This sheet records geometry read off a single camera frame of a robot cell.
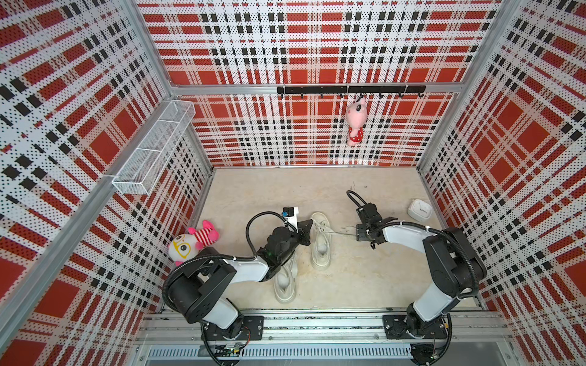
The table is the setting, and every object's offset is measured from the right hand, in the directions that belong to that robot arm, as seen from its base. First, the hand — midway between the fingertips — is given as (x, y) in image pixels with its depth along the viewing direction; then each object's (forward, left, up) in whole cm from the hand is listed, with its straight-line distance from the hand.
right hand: (371, 231), depth 96 cm
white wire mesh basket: (+15, +94, +23) cm, 97 cm away
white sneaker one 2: (-21, +36, +3) cm, 42 cm away
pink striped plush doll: (-10, +74, +8) cm, 75 cm away
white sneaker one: (-8, +22, +4) cm, 24 cm away
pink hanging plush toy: (+34, +7, +33) cm, 48 cm away
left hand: (-2, +24, +12) cm, 27 cm away
